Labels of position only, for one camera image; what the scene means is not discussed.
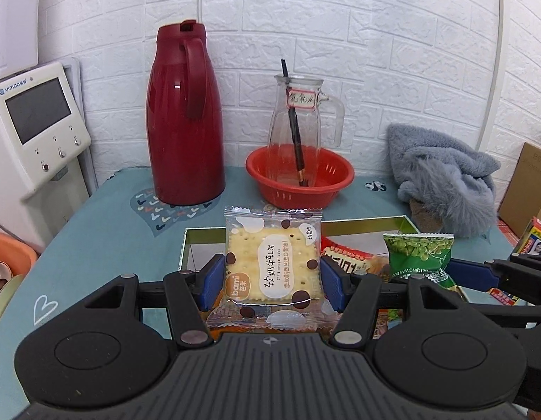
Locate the tan textured cloth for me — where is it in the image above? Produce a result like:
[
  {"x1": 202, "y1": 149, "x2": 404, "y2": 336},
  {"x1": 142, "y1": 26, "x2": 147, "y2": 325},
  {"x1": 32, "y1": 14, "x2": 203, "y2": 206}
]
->
[{"x1": 408, "y1": 198, "x2": 446, "y2": 233}]

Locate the red plastic basket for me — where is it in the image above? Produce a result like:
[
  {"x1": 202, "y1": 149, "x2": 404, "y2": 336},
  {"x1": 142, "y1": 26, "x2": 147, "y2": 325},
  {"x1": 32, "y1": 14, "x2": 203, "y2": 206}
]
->
[{"x1": 245, "y1": 145, "x2": 355, "y2": 211}]

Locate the glass pitcher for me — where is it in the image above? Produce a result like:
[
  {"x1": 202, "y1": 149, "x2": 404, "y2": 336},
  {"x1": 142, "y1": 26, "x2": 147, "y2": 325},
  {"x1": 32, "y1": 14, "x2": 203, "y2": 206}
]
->
[{"x1": 266, "y1": 74, "x2": 345, "y2": 187}]

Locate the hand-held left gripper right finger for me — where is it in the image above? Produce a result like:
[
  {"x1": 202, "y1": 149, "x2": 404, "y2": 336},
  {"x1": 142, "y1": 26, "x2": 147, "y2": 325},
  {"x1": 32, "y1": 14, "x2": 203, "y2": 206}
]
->
[{"x1": 321, "y1": 256, "x2": 468, "y2": 347}]

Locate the large cardboard box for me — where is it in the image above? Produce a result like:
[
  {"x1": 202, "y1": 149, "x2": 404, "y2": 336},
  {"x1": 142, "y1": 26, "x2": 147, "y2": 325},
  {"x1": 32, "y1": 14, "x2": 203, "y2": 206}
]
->
[{"x1": 497, "y1": 142, "x2": 541, "y2": 238}]

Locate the red white snack packet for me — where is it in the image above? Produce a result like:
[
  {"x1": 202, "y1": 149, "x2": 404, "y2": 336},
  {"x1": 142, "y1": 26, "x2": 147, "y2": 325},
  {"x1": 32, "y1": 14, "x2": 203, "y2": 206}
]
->
[{"x1": 320, "y1": 235, "x2": 392, "y2": 277}]

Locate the white appliance with screen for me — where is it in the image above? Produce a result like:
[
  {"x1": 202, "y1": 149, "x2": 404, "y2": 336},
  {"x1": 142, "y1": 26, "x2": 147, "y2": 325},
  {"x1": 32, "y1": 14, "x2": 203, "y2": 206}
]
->
[{"x1": 0, "y1": 62, "x2": 93, "y2": 246}]

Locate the orange plastic basin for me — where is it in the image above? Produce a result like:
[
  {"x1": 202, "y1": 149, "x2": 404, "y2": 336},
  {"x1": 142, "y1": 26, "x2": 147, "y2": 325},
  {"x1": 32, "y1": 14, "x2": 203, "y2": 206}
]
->
[{"x1": 0, "y1": 231, "x2": 39, "y2": 281}]

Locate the black stirring stick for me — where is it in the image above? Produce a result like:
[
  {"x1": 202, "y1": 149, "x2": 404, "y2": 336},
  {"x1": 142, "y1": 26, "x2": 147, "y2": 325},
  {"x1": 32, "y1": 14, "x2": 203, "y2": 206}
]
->
[{"x1": 279, "y1": 58, "x2": 308, "y2": 187}]

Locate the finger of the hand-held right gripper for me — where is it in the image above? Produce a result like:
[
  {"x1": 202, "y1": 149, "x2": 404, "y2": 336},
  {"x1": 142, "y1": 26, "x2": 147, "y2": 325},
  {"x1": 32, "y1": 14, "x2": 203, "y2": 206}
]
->
[
  {"x1": 449, "y1": 253, "x2": 541, "y2": 305},
  {"x1": 469, "y1": 304, "x2": 541, "y2": 329}
]

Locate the teal tablecloth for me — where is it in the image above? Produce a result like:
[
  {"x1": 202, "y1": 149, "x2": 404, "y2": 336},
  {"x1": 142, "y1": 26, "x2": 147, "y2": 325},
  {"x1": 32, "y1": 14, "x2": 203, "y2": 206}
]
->
[{"x1": 0, "y1": 165, "x2": 530, "y2": 343}]

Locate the drink carton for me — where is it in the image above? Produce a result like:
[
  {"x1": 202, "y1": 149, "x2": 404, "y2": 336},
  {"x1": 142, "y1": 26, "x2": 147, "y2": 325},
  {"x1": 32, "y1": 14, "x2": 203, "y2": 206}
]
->
[{"x1": 489, "y1": 216, "x2": 541, "y2": 308}]

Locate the green cardboard box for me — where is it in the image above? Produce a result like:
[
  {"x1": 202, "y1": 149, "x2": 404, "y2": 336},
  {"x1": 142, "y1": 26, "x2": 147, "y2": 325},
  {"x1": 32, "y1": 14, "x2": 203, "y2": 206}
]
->
[{"x1": 178, "y1": 215, "x2": 473, "y2": 343}]

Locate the white cracker packet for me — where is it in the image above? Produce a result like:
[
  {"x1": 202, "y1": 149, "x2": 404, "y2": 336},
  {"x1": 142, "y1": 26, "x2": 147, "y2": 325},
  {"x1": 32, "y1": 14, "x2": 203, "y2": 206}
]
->
[{"x1": 206, "y1": 206, "x2": 333, "y2": 331}]

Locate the grey plush blanket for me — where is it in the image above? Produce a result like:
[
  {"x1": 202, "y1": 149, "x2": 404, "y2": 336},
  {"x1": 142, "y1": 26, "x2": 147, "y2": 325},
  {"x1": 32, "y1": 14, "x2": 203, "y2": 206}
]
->
[{"x1": 387, "y1": 123, "x2": 502, "y2": 238}]

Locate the red thermos jug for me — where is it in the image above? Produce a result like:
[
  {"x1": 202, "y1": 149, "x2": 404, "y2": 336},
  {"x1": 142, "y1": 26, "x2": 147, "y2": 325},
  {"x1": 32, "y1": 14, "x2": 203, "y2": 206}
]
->
[{"x1": 146, "y1": 19, "x2": 228, "y2": 207}]

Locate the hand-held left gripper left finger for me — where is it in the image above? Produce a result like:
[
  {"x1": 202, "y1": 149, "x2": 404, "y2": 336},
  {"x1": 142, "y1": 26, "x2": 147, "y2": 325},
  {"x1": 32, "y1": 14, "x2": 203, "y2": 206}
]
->
[{"x1": 80, "y1": 254, "x2": 226, "y2": 348}]

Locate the green pea packet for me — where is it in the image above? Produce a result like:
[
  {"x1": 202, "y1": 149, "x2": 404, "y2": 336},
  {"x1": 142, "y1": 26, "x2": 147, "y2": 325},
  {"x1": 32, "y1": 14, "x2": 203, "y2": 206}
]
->
[{"x1": 382, "y1": 232, "x2": 455, "y2": 290}]

